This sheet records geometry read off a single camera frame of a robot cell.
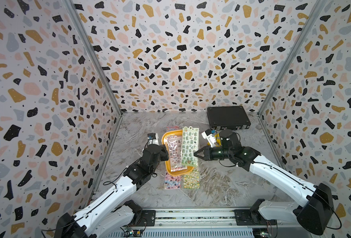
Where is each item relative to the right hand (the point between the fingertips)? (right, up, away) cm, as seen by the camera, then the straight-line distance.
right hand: (194, 155), depth 71 cm
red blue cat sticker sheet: (-14, +12, +42) cm, 46 cm away
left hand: (-14, +4, +7) cm, 16 cm away
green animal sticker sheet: (-1, -18, +16) cm, 25 cm away
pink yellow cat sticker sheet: (-12, -19, +15) cm, 27 cm away
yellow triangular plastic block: (+10, +7, -8) cm, 14 cm away
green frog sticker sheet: (-2, +5, +4) cm, 6 cm away
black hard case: (+27, +21, +50) cm, 60 cm away
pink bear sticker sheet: (-10, +1, +13) cm, 16 cm away
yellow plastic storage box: (-8, -12, +11) cm, 18 cm away
